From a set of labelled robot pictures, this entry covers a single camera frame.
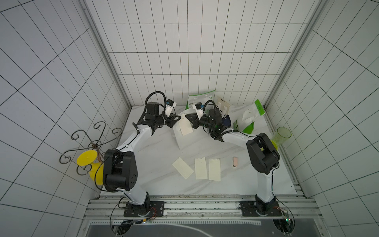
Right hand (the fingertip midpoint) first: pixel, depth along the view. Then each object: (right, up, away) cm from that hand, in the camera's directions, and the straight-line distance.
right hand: (188, 112), depth 88 cm
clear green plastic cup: (+56, -15, -1) cm, 58 cm away
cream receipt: (-2, -8, -2) cm, 9 cm away
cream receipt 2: (-3, -35, 0) cm, 35 cm away
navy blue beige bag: (+23, +3, +2) cm, 23 cm away
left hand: (-6, -4, -1) cm, 8 cm away
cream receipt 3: (+8, -35, 0) cm, 36 cm away
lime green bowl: (+56, -21, +4) cm, 60 cm away
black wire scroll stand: (-49, -20, -30) cm, 61 cm away
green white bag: (+2, +8, +7) cm, 11 cm away
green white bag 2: (+38, -4, +4) cm, 38 cm away
